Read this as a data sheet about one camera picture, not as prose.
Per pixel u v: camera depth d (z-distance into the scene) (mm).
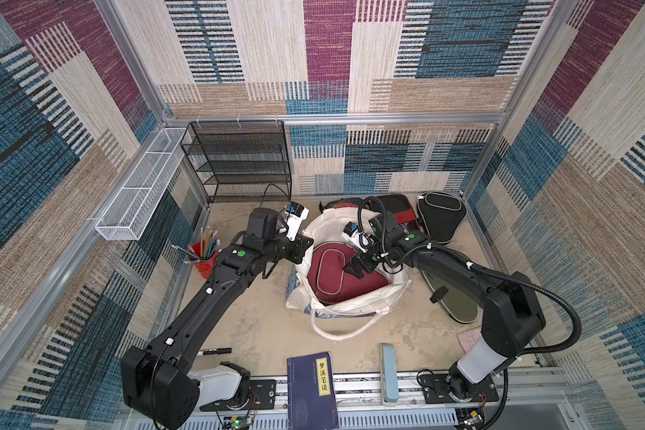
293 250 664
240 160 1083
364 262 753
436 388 736
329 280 852
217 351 799
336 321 746
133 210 717
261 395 733
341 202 1164
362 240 760
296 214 655
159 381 379
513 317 444
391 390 690
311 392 735
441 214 1116
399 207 1196
